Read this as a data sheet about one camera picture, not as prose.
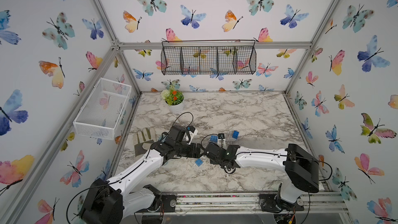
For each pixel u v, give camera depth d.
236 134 0.95
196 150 0.70
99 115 0.99
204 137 0.98
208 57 0.98
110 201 0.39
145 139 0.96
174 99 0.98
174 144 0.63
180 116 1.05
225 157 0.62
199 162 0.86
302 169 0.44
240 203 0.75
